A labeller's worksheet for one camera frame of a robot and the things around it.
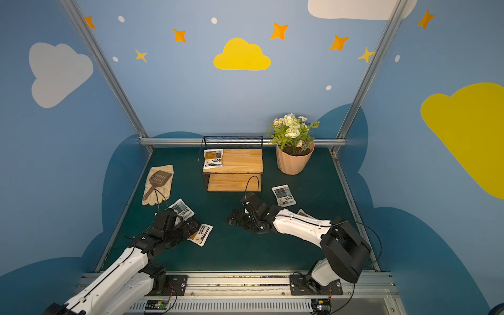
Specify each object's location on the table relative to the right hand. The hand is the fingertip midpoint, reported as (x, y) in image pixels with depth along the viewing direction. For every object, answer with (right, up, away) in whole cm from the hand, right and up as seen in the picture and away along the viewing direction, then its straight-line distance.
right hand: (235, 221), depth 83 cm
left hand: (-18, -3, +2) cm, 18 cm away
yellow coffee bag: (-16, -7, +4) cm, 18 cm away
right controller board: (+34, -29, -10) cm, 46 cm away
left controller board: (-28, -28, -11) cm, 42 cm away
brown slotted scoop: (-44, +17, +22) cm, 52 cm away
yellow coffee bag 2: (-12, +28, +11) cm, 32 cm away
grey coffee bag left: (-27, +3, +11) cm, 30 cm away
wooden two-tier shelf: (+3, +25, +13) cm, 29 cm away
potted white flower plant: (+29, +35, +15) cm, 48 cm away
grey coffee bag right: (+24, +8, +18) cm, 31 cm away
